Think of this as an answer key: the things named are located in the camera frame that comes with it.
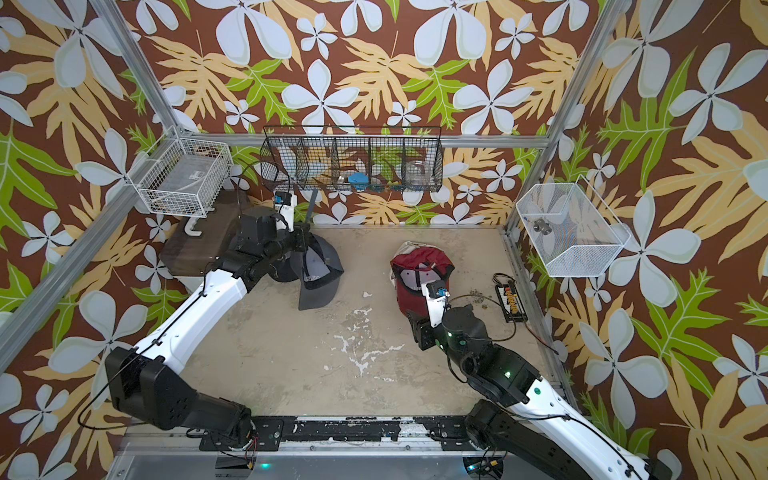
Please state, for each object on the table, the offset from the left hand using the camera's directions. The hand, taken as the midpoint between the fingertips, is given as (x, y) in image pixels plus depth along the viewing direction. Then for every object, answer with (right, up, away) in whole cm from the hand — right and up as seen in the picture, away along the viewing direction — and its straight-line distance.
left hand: (309, 220), depth 79 cm
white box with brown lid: (-42, -5, +17) cm, 46 cm away
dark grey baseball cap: (-2, -14, +19) cm, 23 cm away
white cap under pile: (+29, -6, +29) cm, 42 cm away
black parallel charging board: (+63, -25, +19) cm, 70 cm away
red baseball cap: (+30, -13, +20) cm, 38 cm away
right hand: (+27, -22, -9) cm, 36 cm away
